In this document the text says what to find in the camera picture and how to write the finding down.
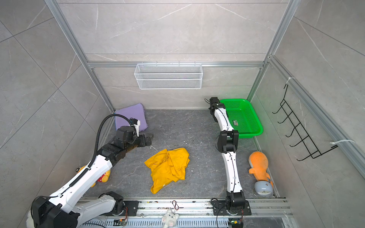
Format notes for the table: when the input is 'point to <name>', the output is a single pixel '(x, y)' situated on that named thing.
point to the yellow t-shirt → (168, 166)
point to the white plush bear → (30, 222)
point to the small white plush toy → (169, 219)
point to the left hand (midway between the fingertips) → (147, 133)
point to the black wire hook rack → (302, 147)
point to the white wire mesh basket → (168, 76)
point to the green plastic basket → (242, 118)
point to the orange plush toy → (259, 162)
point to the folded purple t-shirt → (136, 111)
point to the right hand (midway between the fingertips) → (227, 116)
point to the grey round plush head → (263, 188)
